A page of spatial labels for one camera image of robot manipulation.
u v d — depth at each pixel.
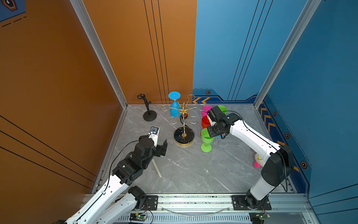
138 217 0.71
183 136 0.97
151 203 0.74
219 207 0.72
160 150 0.63
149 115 1.11
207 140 0.81
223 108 0.97
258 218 0.70
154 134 0.60
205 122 0.87
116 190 0.44
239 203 0.72
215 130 0.71
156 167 0.85
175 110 0.84
